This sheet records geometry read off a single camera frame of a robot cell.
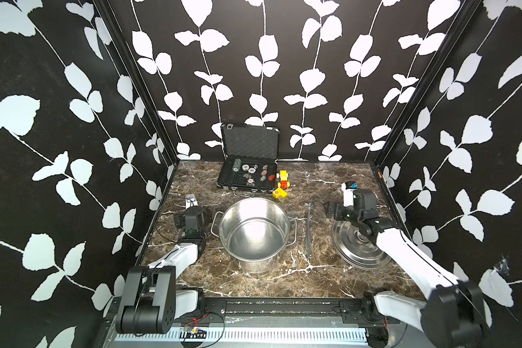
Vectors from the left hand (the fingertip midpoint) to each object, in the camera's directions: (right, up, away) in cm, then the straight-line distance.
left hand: (192, 205), depth 89 cm
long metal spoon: (+51, -1, +12) cm, 52 cm away
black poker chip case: (+23, +25, +26) cm, 43 cm away
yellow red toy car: (+40, +9, +19) cm, 45 cm away
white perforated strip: (+27, -41, -19) cm, 52 cm away
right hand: (+58, +2, -3) cm, 58 cm away
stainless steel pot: (+26, -12, +4) cm, 29 cm away
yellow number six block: (+37, +5, +16) cm, 40 cm away
